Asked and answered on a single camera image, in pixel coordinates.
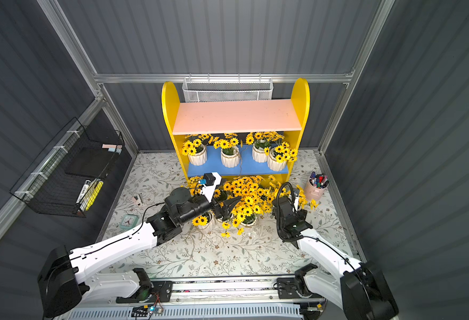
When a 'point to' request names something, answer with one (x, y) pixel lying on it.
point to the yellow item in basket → (94, 195)
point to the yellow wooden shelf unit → (238, 138)
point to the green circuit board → (144, 311)
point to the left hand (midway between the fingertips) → (231, 188)
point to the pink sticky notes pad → (113, 147)
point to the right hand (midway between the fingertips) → (292, 206)
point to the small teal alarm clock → (129, 222)
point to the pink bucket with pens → (316, 185)
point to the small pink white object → (136, 200)
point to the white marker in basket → (86, 184)
